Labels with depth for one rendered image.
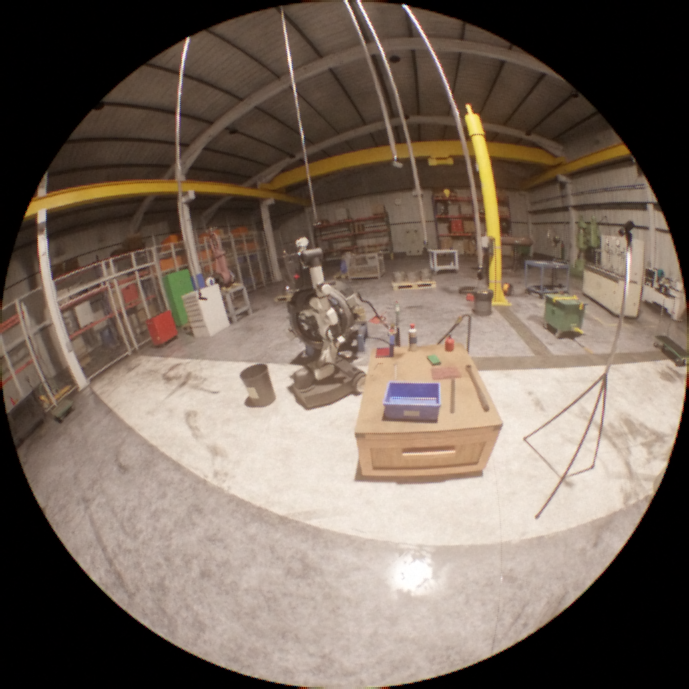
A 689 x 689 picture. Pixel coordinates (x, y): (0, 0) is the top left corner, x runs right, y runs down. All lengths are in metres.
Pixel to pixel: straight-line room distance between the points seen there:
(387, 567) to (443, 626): 0.46
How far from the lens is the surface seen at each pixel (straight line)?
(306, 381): 2.13
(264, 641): 1.50
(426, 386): 1.34
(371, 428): 1.24
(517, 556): 1.52
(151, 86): 9.00
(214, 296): 6.13
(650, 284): 9.83
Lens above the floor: 1.36
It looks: 24 degrees down
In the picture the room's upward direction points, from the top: 10 degrees counter-clockwise
